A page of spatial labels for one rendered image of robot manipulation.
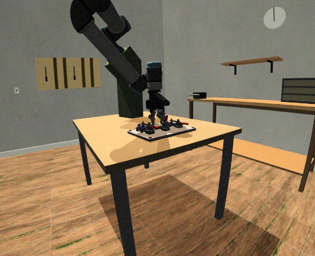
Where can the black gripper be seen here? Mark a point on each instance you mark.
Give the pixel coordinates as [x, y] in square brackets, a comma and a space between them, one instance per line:
[152, 104]

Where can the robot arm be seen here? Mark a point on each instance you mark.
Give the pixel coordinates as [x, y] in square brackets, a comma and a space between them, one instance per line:
[104, 39]

